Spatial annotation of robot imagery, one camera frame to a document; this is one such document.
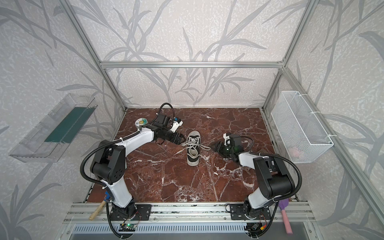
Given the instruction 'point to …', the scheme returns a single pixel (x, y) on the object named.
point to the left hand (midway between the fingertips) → (182, 133)
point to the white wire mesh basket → (302, 134)
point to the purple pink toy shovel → (282, 204)
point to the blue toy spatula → (107, 197)
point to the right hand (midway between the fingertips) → (213, 143)
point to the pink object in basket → (295, 152)
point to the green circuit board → (127, 227)
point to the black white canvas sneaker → (193, 148)
